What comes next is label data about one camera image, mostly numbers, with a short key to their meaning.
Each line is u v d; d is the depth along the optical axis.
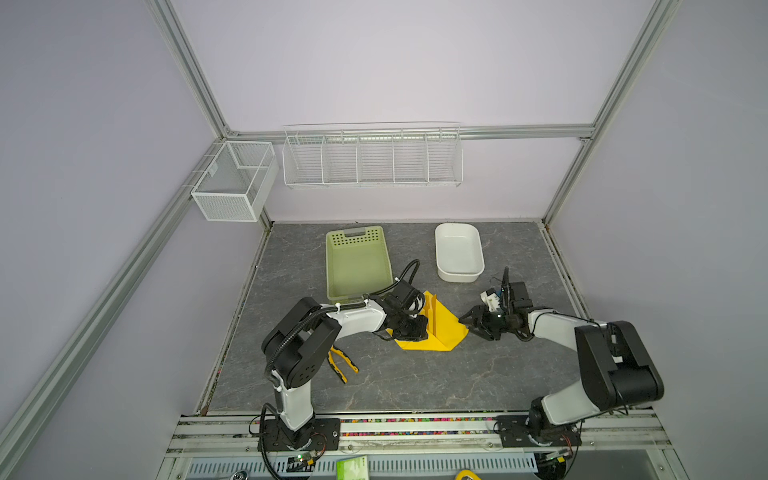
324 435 0.74
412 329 0.80
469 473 0.67
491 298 0.89
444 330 0.91
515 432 0.74
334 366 0.84
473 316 0.85
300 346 0.48
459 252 1.09
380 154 0.99
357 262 1.08
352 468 0.68
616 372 0.45
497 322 0.80
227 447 0.73
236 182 1.03
